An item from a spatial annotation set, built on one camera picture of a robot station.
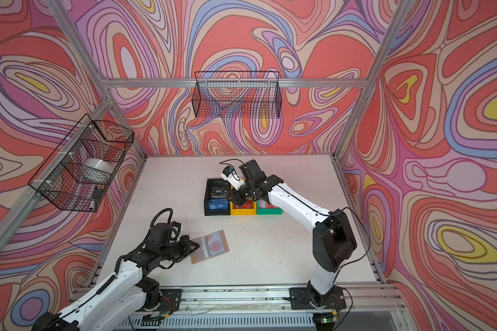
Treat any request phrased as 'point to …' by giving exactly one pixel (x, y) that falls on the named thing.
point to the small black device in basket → (97, 193)
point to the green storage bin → (264, 207)
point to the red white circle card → (216, 245)
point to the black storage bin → (216, 188)
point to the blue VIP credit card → (218, 204)
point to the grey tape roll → (95, 170)
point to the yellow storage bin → (248, 208)
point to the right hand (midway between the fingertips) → (231, 200)
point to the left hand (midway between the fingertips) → (202, 244)
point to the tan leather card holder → (203, 252)
